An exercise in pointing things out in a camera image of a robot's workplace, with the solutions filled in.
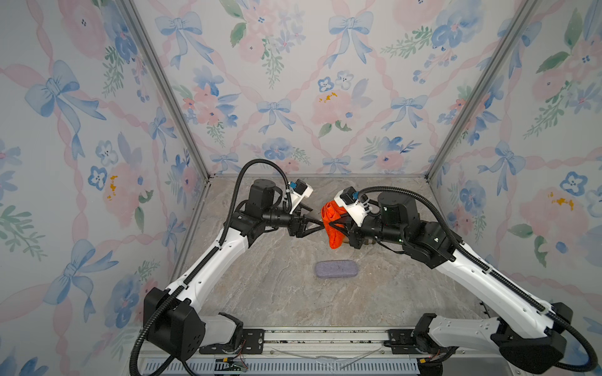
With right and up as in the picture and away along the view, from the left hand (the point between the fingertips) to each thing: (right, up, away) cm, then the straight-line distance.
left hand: (321, 220), depth 69 cm
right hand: (+3, +1, -5) cm, 6 cm away
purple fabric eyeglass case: (+7, -19, +17) cm, 27 cm away
